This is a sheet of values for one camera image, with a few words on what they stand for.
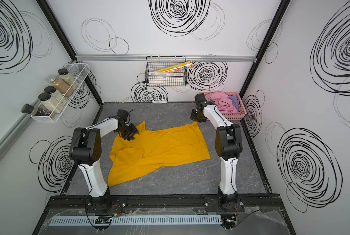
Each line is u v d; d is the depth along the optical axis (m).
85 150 0.53
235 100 1.15
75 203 0.75
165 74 0.89
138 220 0.96
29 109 0.60
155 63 0.94
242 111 1.08
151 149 0.94
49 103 0.65
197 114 0.85
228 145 0.55
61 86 0.72
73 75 0.78
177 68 0.89
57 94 0.68
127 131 0.85
